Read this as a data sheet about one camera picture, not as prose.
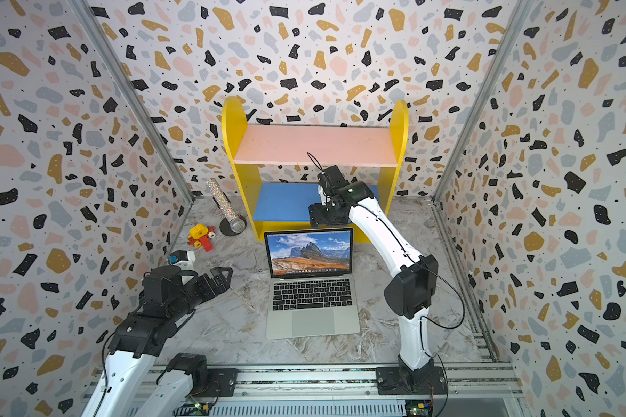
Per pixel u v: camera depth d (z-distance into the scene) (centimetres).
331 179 64
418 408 72
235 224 92
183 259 64
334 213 61
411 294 56
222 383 73
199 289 64
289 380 75
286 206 99
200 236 103
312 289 92
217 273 66
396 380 73
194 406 70
